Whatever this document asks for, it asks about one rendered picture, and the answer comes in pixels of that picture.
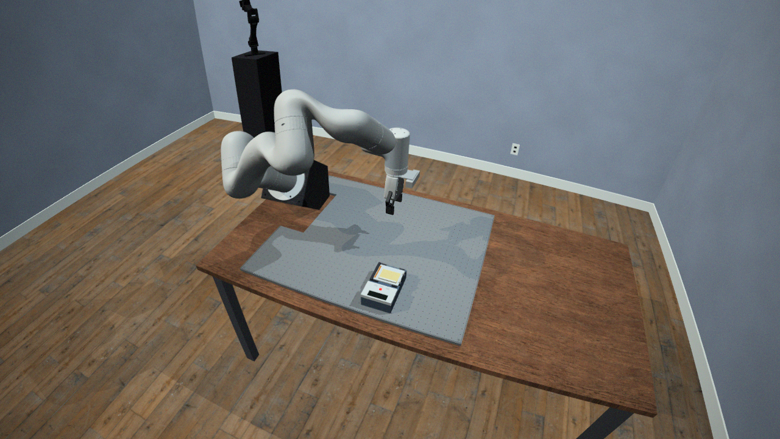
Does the dark blue and white dock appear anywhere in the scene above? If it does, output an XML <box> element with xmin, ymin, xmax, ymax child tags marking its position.
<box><xmin>361</xmin><ymin>262</ymin><xmax>406</xmax><ymax>313</ymax></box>

